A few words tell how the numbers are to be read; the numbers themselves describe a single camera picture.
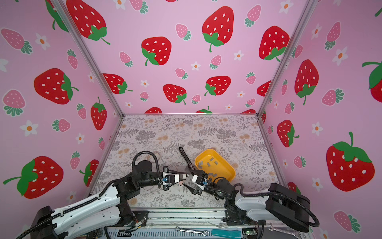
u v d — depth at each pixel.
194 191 0.65
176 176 0.57
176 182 0.60
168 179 0.54
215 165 0.93
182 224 0.73
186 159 0.93
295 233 0.70
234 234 0.70
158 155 0.96
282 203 0.47
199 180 0.59
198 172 0.85
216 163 0.94
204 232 0.70
